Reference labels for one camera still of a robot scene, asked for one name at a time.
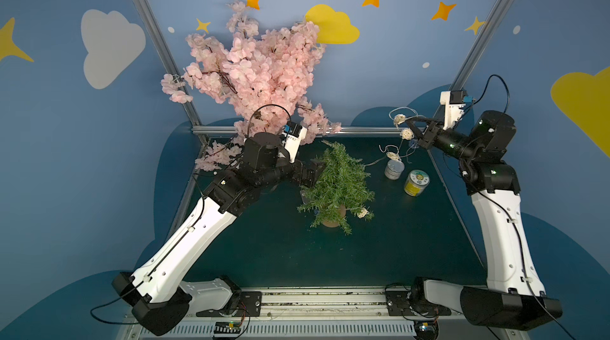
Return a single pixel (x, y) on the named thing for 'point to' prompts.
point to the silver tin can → (394, 169)
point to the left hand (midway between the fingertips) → (311, 155)
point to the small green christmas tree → (342, 189)
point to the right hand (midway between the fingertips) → (412, 118)
